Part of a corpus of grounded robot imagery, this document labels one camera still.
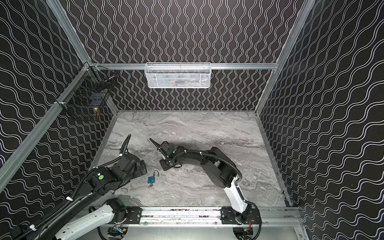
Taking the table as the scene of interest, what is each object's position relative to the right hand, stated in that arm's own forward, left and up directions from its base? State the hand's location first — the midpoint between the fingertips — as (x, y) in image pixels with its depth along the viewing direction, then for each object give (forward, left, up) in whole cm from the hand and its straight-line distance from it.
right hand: (166, 165), depth 93 cm
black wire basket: (+38, +50, +29) cm, 70 cm away
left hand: (-9, +8, +16) cm, 20 cm away
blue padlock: (-9, +7, +2) cm, 12 cm away
